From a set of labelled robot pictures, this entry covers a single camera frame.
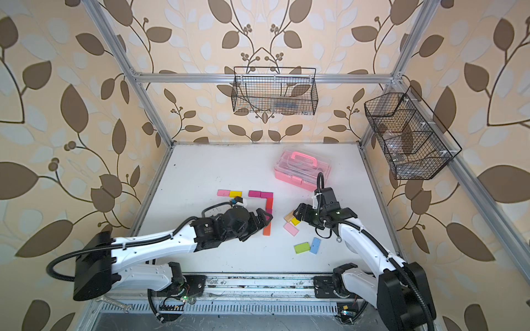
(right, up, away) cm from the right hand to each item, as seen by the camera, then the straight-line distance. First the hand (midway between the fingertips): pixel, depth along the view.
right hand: (301, 216), depth 85 cm
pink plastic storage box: (+2, +21, +14) cm, 25 cm away
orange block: (-14, -7, +3) cm, 16 cm away
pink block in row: (-36, +8, +14) cm, 39 cm away
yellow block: (-2, -3, +4) cm, 6 cm away
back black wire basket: (-6, +57, +13) cm, 59 cm away
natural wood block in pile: (-4, -2, +6) cm, 8 cm away
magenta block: (-21, +7, +14) cm, 26 cm away
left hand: (-14, +2, -10) cm, 18 cm away
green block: (0, -12, -2) cm, 13 cm away
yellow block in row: (-31, +7, +15) cm, 35 cm away
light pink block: (-4, -7, +4) cm, 9 cm away
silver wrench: (-63, -28, -14) cm, 70 cm away
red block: (-13, +3, +11) cm, 18 cm away
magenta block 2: (-16, +7, +14) cm, 22 cm away
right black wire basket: (+40, +29, -12) cm, 51 cm away
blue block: (+5, -12, -2) cm, 13 cm away
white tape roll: (+20, -13, -2) cm, 24 cm away
